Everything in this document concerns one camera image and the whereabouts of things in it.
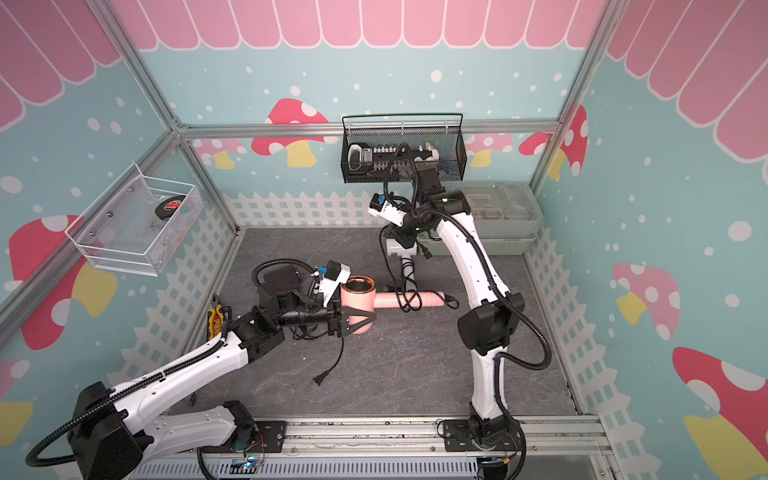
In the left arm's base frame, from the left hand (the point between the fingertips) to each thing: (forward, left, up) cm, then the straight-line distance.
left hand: (371, 313), depth 66 cm
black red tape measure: (+27, +55, +7) cm, 62 cm away
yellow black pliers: (+11, +51, -26) cm, 58 cm away
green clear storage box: (+45, -43, -11) cm, 63 cm away
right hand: (+25, -4, +1) cm, 25 cm away
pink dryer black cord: (+3, -18, +1) cm, 18 cm away
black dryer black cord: (-6, +16, -27) cm, 32 cm away
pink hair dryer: (+1, +2, +7) cm, 8 cm away
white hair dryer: (+17, -5, +3) cm, 18 cm away
